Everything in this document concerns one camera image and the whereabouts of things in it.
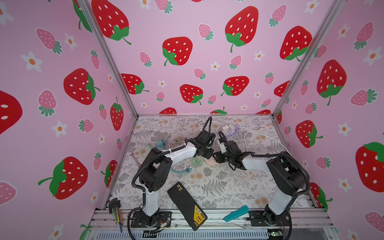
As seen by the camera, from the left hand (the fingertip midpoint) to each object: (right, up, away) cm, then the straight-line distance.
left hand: (210, 151), depth 93 cm
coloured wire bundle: (-52, -27, -17) cm, 61 cm away
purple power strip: (+22, +15, +18) cm, 32 cm away
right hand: (+4, -2, +3) cm, 5 cm away
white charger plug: (+15, +15, +11) cm, 24 cm away
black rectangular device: (-11, -28, -18) cm, 35 cm away
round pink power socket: (0, -6, 0) cm, 6 cm away
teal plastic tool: (+16, -28, -17) cm, 36 cm away
